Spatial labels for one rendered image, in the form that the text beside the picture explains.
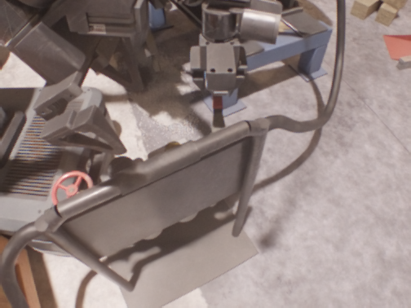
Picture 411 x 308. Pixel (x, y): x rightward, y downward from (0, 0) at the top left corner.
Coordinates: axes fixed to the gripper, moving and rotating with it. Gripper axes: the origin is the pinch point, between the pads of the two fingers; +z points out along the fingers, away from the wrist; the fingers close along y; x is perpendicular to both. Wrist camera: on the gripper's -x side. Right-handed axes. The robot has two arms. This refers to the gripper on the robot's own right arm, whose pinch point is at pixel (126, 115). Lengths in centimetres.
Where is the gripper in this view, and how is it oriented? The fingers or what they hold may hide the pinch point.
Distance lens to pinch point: 35.0
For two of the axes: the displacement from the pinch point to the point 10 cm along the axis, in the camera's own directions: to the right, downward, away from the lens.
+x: -8.6, 2.6, 4.4
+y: 0.5, -8.1, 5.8
